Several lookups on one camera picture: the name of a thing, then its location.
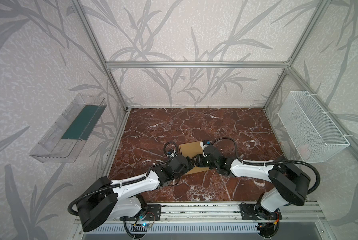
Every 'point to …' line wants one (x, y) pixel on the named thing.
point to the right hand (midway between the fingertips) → (193, 155)
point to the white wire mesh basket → (314, 137)
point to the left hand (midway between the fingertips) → (193, 162)
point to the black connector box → (266, 229)
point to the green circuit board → (142, 227)
